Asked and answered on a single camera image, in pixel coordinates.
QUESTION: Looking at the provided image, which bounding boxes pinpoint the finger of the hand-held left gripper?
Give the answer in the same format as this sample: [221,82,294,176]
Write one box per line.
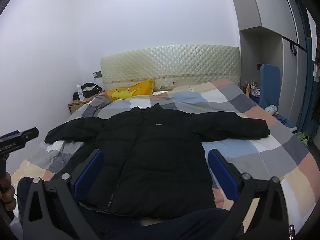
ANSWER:
[20,127,40,142]

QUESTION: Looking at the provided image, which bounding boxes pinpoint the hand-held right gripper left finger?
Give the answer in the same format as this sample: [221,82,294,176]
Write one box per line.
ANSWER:
[19,149,105,240]

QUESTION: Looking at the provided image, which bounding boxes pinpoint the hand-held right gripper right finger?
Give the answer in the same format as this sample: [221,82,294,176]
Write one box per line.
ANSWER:
[208,149,296,240]

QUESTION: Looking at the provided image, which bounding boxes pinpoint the black puffer jacket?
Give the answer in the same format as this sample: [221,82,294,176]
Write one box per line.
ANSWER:
[44,104,271,215]

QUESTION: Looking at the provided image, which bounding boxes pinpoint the person's left hand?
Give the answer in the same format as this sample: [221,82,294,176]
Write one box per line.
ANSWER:
[0,172,12,212]

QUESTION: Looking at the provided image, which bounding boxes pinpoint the wooden nightstand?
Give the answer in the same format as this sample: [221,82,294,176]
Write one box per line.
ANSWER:
[67,91,105,116]

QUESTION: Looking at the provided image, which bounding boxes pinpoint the black bag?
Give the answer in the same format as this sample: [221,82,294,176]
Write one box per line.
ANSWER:
[73,82,102,101]

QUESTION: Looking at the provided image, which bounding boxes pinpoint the person's dark trouser legs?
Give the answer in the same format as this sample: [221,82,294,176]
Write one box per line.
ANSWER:
[15,176,244,240]

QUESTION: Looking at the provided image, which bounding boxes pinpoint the white plush toy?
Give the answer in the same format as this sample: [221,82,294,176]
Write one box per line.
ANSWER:
[265,104,279,115]

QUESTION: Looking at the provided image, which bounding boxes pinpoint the row of toiletry bottles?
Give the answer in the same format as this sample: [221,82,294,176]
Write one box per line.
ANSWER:
[241,81,262,98]

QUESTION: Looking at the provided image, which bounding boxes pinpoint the green packet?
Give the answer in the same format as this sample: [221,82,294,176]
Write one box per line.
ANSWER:
[301,131,311,147]

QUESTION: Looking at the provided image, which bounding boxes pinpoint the yellow pillow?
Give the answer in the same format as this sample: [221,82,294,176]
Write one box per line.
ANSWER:
[107,79,156,101]

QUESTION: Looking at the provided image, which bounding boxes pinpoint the blue curtain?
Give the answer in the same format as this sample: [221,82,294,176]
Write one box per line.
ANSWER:
[296,2,320,137]

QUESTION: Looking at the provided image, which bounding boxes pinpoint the brown patterned scarf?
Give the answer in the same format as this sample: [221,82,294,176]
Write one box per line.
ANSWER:
[309,51,320,132]

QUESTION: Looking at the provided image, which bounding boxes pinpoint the cream quilted headboard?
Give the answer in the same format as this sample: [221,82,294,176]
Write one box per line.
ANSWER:
[100,44,241,92]

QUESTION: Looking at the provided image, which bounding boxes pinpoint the white hanging garment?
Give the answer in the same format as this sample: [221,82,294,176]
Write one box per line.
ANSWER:
[307,9,320,83]

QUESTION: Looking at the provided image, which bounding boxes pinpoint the grey wardrobe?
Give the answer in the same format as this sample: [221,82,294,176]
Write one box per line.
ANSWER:
[226,0,320,133]

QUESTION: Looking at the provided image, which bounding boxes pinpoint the white charging cable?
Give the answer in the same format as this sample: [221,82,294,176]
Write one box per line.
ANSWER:
[93,77,103,93]

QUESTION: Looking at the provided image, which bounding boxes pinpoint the black clothes rail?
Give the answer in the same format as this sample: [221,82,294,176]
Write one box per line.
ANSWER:
[282,36,307,52]

